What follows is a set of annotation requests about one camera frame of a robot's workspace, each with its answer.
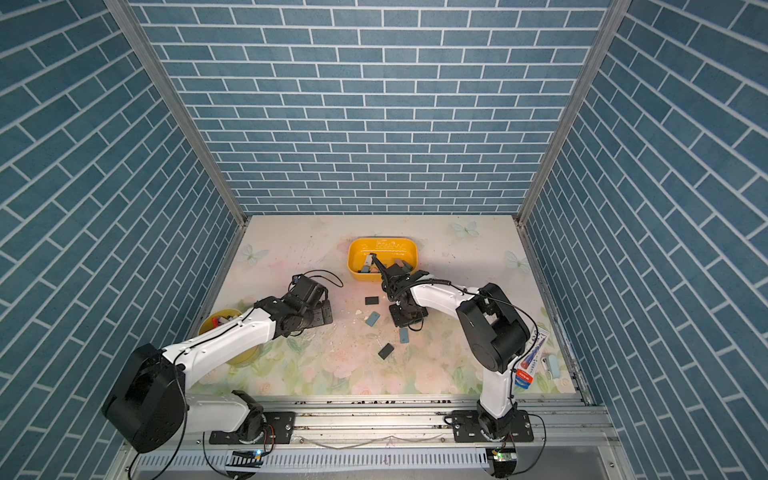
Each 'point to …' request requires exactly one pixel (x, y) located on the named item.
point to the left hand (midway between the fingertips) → (323, 316)
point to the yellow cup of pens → (219, 316)
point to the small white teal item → (550, 365)
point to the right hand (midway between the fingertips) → (405, 322)
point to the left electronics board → (246, 458)
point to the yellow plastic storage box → (390, 250)
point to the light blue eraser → (372, 319)
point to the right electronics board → (504, 461)
